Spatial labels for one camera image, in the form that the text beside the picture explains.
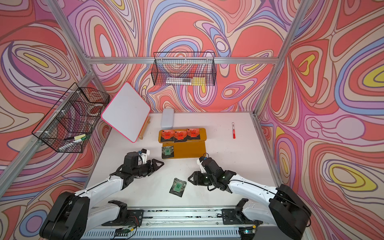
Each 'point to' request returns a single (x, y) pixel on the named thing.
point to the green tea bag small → (178, 187)
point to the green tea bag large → (167, 151)
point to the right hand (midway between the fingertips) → (193, 183)
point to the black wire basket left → (67, 127)
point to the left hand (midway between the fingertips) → (162, 165)
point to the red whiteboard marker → (234, 131)
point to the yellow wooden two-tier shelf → (192, 149)
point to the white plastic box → (167, 118)
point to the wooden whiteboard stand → (148, 121)
